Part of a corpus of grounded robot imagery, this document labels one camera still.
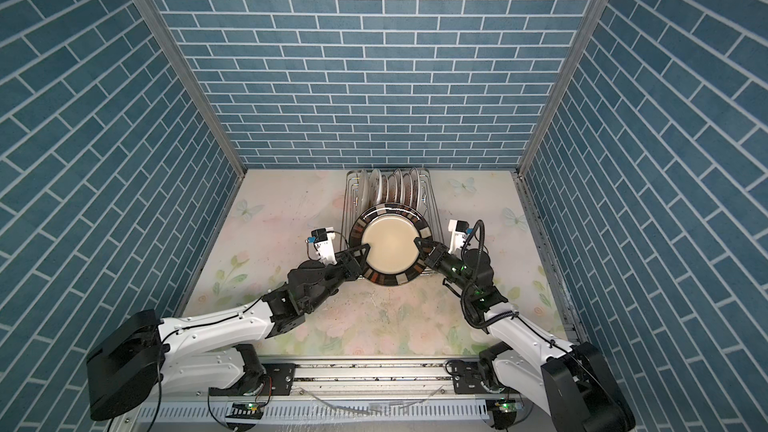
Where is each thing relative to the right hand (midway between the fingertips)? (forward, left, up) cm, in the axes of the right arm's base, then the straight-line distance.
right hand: (412, 239), depth 77 cm
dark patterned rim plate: (+3, +6, 0) cm, 7 cm away
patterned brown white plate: (+23, 0, -4) cm, 23 cm away
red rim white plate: (+18, +10, -2) cm, 21 cm away
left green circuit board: (-38, +37, -22) cm, 58 cm away
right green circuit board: (-32, -25, -21) cm, 46 cm away
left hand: (-4, +11, 0) cm, 11 cm away
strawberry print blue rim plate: (+24, +14, -7) cm, 28 cm away
